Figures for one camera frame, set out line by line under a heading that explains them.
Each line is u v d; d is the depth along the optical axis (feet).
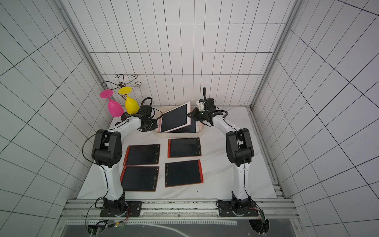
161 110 3.06
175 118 3.05
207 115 2.54
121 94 2.72
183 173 2.87
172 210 2.44
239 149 1.78
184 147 3.30
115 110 3.13
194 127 3.49
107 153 1.75
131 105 2.87
